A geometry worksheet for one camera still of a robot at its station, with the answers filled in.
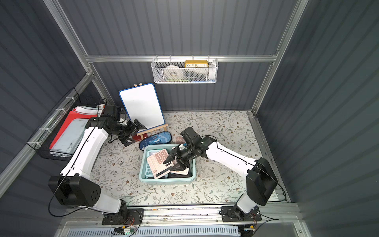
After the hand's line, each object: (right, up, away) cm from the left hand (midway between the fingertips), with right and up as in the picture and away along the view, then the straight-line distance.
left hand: (142, 132), depth 79 cm
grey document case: (-29, -3, -13) cm, 31 cm away
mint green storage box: (+1, -18, -2) cm, 18 cm away
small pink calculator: (+18, -6, +24) cm, 31 cm away
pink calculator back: (+8, -17, 0) cm, 18 cm away
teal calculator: (+3, -21, 0) cm, 22 cm away
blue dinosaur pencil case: (+6, -5, +23) cm, 25 cm away
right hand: (+16, -14, -10) cm, 23 cm away
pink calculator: (+23, -21, 0) cm, 31 cm away
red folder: (-36, +9, -2) cm, 37 cm away
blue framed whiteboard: (-4, +18, +12) cm, 22 cm away
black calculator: (+17, -23, 0) cm, 29 cm away
